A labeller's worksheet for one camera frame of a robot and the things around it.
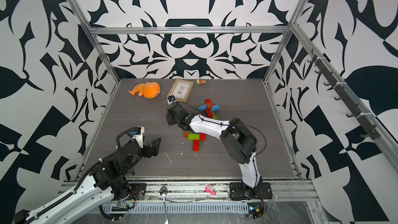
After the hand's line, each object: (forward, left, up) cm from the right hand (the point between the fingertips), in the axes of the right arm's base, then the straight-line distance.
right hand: (169, 111), depth 90 cm
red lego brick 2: (-12, -19, -9) cm, 24 cm away
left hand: (-16, +7, +3) cm, 18 cm away
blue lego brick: (+9, -19, -9) cm, 23 cm away
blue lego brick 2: (+8, -28, -9) cm, 30 cm away
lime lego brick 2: (+2, -27, -10) cm, 28 cm away
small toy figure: (+32, -18, -8) cm, 37 cm away
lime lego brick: (-12, -13, -8) cm, 19 cm away
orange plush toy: (+19, +16, -3) cm, 26 cm away
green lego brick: (-15, -18, -10) cm, 25 cm away
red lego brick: (-17, -15, -7) cm, 24 cm away
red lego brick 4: (+5, -23, -9) cm, 25 cm away
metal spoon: (-38, 0, -11) cm, 40 cm away
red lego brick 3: (+14, -23, -8) cm, 28 cm away
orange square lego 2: (+8, -23, -6) cm, 26 cm away
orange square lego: (-9, -9, -10) cm, 16 cm away
